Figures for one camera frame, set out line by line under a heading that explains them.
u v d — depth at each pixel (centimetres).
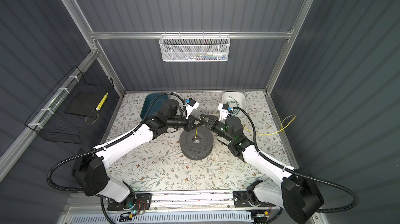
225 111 71
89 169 42
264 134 69
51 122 65
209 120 71
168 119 62
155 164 86
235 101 112
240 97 114
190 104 68
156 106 108
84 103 75
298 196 41
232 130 59
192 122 67
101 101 78
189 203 74
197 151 83
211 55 91
